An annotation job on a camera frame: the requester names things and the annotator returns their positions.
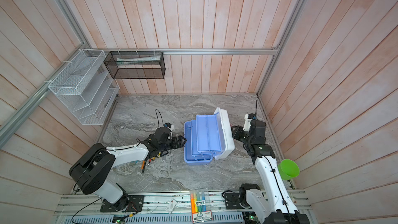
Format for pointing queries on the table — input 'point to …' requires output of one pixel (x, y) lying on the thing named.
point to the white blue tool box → (208, 136)
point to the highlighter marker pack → (200, 205)
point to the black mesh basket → (136, 65)
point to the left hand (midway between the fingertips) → (180, 143)
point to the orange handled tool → (143, 166)
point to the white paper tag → (170, 206)
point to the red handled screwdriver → (150, 160)
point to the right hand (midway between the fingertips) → (233, 127)
